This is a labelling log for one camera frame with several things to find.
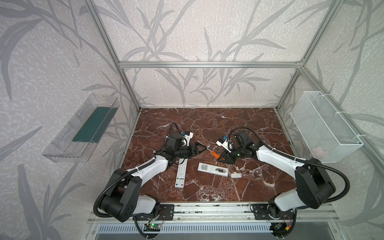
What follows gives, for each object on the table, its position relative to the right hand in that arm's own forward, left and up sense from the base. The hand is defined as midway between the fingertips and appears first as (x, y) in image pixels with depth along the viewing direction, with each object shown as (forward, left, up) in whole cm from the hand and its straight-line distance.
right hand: (220, 153), depth 85 cm
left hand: (+1, +9, +5) cm, 10 cm away
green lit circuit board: (-34, +35, -11) cm, 50 cm away
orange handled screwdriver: (-1, +4, +2) cm, 5 cm away
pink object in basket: (-5, -47, +11) cm, 48 cm away
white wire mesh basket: (-4, -44, +24) cm, 50 cm away
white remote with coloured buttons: (-9, +22, -7) cm, 25 cm away
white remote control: (-7, 0, -8) cm, 11 cm away
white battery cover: (-9, -10, -10) cm, 17 cm away
